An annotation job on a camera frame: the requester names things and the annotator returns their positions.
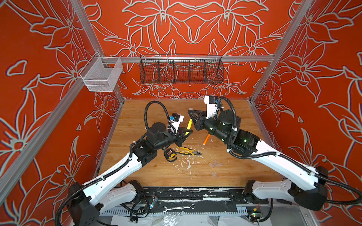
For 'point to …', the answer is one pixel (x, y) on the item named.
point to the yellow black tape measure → (169, 155)
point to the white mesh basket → (102, 74)
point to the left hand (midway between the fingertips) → (190, 129)
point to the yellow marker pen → (189, 126)
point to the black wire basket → (181, 69)
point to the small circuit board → (254, 216)
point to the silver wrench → (192, 206)
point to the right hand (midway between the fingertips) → (187, 111)
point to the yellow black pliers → (191, 152)
